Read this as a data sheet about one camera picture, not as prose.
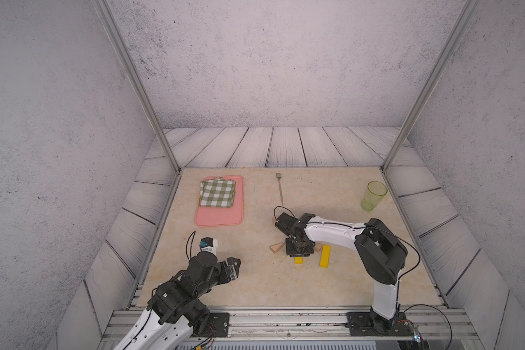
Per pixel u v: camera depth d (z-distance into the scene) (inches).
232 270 26.4
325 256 34.8
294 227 26.9
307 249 31.2
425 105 36.8
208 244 26.5
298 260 34.2
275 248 35.1
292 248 31.5
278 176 45.6
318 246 34.5
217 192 43.0
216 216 41.0
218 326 28.7
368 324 28.6
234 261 26.9
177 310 19.6
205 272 21.7
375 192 36.9
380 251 19.3
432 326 29.2
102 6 27.0
